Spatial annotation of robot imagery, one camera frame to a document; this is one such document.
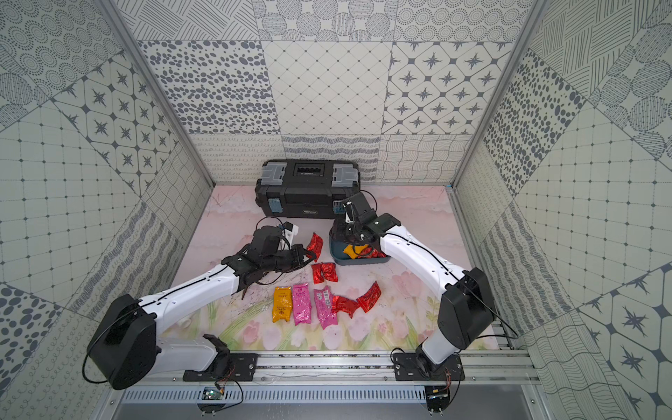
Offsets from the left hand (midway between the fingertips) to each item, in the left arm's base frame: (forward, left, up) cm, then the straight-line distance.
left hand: (317, 251), depth 80 cm
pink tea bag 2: (-12, -2, -15) cm, 19 cm away
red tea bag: (-11, -8, -14) cm, 19 cm away
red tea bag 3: (-1, +1, -14) cm, 14 cm away
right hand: (+5, -7, +1) cm, 9 cm away
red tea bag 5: (+2, +1, 0) cm, 2 cm away
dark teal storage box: (+7, -6, -13) cm, 16 cm away
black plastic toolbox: (+26, +6, +1) cm, 27 cm away
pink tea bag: (-12, +5, -14) cm, 19 cm away
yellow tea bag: (-11, +12, -14) cm, 22 cm away
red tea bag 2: (-10, -16, -16) cm, 25 cm away
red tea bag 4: (0, -3, -13) cm, 14 cm away
